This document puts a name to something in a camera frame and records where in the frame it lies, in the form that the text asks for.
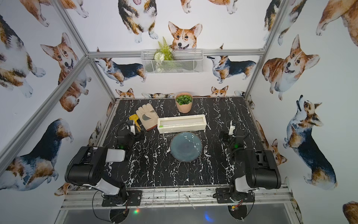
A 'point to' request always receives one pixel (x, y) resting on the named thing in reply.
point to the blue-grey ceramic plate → (186, 147)
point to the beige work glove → (148, 116)
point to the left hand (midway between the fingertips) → (137, 125)
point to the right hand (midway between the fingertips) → (227, 127)
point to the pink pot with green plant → (184, 101)
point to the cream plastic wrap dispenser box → (171, 124)
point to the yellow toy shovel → (134, 117)
